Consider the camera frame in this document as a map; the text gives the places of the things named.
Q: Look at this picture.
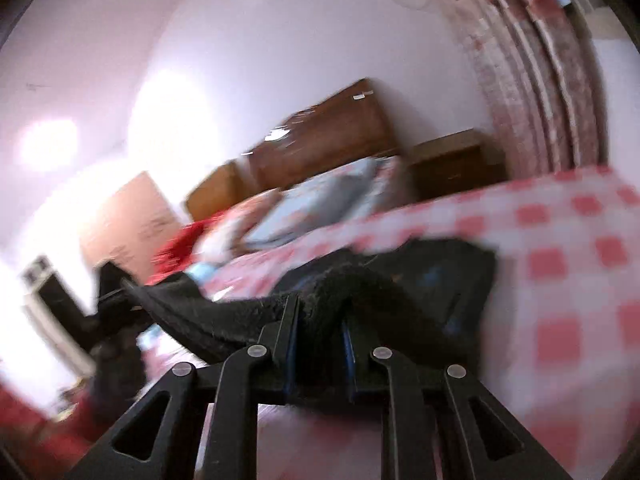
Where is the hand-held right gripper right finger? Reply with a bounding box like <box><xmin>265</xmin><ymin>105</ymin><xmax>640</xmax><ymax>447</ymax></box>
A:
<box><xmin>340</xmin><ymin>322</ymin><xmax>573</xmax><ymax>480</ymax></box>

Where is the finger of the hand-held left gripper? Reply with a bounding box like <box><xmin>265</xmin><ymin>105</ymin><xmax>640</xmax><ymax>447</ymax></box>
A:
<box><xmin>94</xmin><ymin>260</ymin><xmax>148</xmax><ymax>322</ymax></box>

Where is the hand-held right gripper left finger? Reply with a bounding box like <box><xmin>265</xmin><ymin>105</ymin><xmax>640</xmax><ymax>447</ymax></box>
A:
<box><xmin>62</xmin><ymin>295</ymin><xmax>301</xmax><ymax>480</ymax></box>

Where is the dark striped knit sweater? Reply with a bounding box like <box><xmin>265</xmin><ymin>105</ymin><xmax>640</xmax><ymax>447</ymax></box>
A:
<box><xmin>122</xmin><ymin>237</ymin><xmax>498</xmax><ymax>407</ymax></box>

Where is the cardboard box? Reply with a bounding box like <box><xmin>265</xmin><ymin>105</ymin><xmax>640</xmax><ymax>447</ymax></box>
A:
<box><xmin>80</xmin><ymin>170</ymin><xmax>187</xmax><ymax>282</ymax></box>

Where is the red blanket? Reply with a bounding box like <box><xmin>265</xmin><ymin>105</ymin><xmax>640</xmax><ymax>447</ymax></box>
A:
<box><xmin>152</xmin><ymin>210</ymin><xmax>227</xmax><ymax>281</ymax></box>

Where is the light blue blanket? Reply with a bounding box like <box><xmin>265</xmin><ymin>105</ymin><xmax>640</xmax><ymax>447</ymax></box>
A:
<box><xmin>190</xmin><ymin>260</ymin><xmax>222</xmax><ymax>287</ymax></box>

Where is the red patterned fabric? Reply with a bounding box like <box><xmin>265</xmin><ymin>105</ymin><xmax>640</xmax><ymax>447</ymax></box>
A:
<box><xmin>0</xmin><ymin>385</ymin><xmax>103</xmax><ymax>480</ymax></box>

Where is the small wooden headboard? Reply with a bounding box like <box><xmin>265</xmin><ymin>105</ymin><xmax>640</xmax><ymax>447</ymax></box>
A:
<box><xmin>186</xmin><ymin>160</ymin><xmax>252</xmax><ymax>223</ymax></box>

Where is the orange floral folded quilt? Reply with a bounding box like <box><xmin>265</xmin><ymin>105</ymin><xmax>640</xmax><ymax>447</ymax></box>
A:
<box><xmin>200</xmin><ymin>187</ymin><xmax>283</xmax><ymax>262</ymax></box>

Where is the light blue floral pillow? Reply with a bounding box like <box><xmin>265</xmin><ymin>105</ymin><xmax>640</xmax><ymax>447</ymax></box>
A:
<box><xmin>245</xmin><ymin>157</ymin><xmax>382</xmax><ymax>248</ymax></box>

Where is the wooden nightstand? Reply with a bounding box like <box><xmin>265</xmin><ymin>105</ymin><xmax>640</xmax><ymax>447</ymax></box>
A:
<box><xmin>407</xmin><ymin>129</ymin><xmax>507</xmax><ymax>202</ymax></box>

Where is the large wooden headboard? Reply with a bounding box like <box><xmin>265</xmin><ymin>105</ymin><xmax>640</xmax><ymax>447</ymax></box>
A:
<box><xmin>247</xmin><ymin>78</ymin><xmax>401</xmax><ymax>192</ymax></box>

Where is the bed with pink checked sheet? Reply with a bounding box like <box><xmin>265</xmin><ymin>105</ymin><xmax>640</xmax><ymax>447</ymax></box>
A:
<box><xmin>140</xmin><ymin>165</ymin><xmax>640</xmax><ymax>480</ymax></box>

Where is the pink floral curtain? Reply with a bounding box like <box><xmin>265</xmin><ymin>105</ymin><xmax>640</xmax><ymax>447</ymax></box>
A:
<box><xmin>435</xmin><ymin>0</ymin><xmax>607</xmax><ymax>181</ymax></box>

